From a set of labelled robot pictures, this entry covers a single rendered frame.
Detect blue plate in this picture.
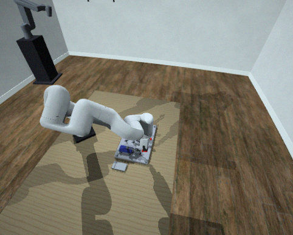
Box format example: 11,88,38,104
119,145,132,154

